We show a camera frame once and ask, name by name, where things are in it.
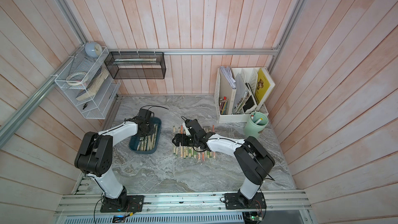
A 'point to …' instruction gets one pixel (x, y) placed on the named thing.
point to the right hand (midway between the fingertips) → (178, 140)
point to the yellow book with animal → (263, 85)
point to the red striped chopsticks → (181, 146)
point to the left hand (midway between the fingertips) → (150, 132)
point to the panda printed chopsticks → (175, 148)
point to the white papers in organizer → (227, 71)
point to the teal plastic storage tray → (150, 144)
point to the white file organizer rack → (235, 92)
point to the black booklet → (251, 104)
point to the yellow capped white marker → (259, 120)
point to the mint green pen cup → (255, 124)
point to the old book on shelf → (93, 86)
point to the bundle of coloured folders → (223, 105)
